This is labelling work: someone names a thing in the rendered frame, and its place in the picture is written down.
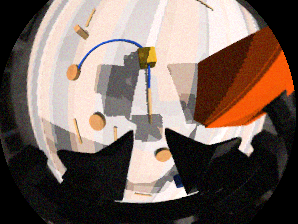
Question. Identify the yellow block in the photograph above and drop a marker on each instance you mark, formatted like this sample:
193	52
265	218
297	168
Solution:
147	56

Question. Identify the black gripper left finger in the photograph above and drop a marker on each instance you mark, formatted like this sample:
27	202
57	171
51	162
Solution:
110	165

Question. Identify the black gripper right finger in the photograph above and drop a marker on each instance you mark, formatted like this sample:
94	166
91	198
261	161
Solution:
194	159

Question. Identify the blue cylinder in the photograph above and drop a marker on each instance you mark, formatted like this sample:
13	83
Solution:
177	181

